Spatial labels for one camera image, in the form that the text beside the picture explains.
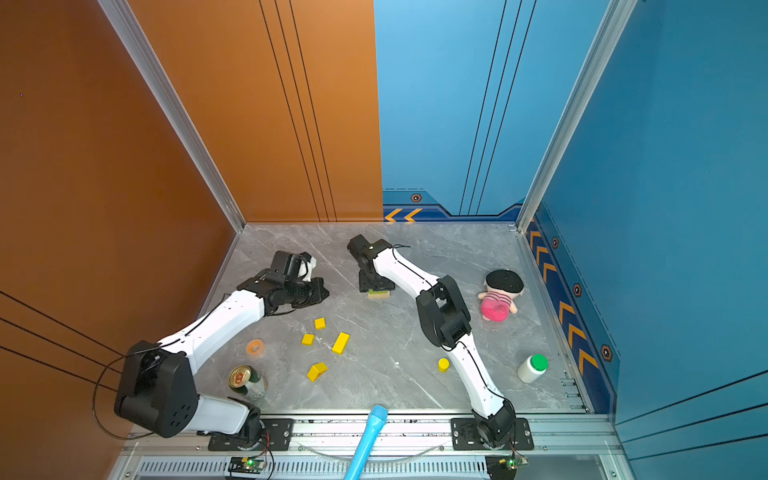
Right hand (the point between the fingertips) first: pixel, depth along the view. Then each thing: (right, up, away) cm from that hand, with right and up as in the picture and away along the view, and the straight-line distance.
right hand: (373, 288), depth 98 cm
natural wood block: (+2, -3, +1) cm, 4 cm away
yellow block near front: (-15, -21, -16) cm, 30 cm away
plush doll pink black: (+41, +1, -5) cm, 42 cm away
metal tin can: (-29, -19, -26) cm, 43 cm away
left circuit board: (-27, -39, -28) cm, 55 cm away
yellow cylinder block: (+21, -19, -16) cm, 33 cm away
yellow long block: (-9, -15, -10) cm, 20 cm away
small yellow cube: (-16, -10, -6) cm, 20 cm away
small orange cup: (-33, -16, -11) cm, 39 cm away
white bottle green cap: (+43, -18, -23) cm, 51 cm away
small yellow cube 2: (-19, -14, -9) cm, 25 cm away
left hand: (-12, +1, -12) cm, 16 cm away
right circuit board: (+33, -39, -28) cm, 58 cm away
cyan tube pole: (+3, -29, -25) cm, 39 cm away
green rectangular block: (+2, -1, -2) cm, 2 cm away
